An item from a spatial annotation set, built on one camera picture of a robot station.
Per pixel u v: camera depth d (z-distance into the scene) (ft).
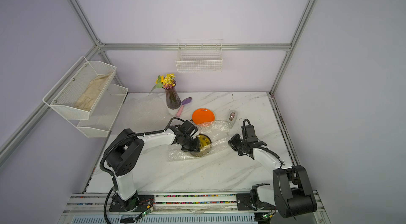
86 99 2.51
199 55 3.11
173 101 3.47
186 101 3.75
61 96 2.21
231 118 3.32
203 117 3.42
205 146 2.99
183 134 2.39
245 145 2.25
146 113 3.53
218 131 3.30
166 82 3.04
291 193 1.36
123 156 1.61
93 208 2.41
